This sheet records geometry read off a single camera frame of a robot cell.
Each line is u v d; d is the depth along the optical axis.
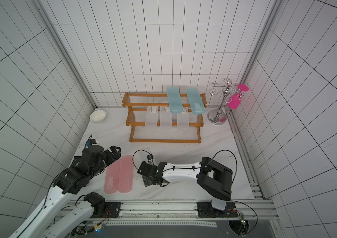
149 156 0.76
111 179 0.81
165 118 0.90
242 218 0.70
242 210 0.66
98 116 1.10
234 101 1.08
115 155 0.66
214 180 0.44
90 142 0.64
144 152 0.73
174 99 0.83
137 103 0.81
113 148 0.66
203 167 0.47
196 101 0.82
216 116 1.12
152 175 0.61
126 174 0.83
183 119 0.90
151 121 0.90
